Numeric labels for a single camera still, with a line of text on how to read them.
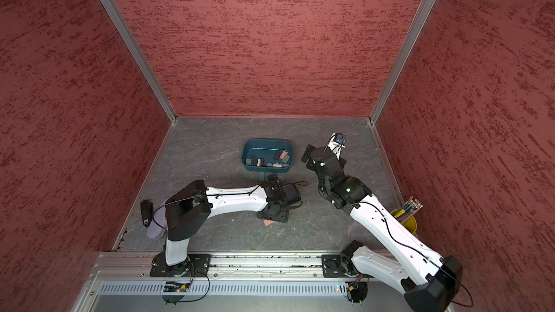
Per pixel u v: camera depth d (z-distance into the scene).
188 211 0.49
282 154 1.03
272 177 0.97
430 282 0.38
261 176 0.97
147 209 0.85
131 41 0.88
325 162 0.51
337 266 0.74
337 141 0.62
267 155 1.06
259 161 0.98
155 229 0.80
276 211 0.63
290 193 0.70
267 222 0.83
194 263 0.74
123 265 0.76
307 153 0.66
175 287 0.71
